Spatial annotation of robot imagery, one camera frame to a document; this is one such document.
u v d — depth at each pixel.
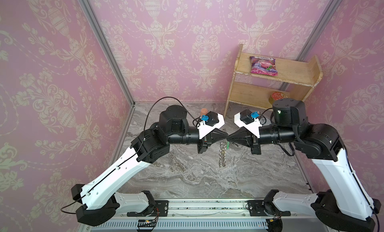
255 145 0.42
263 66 0.75
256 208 0.73
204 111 1.02
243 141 0.45
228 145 0.51
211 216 0.73
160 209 0.75
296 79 0.73
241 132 0.46
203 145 0.43
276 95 0.91
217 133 0.47
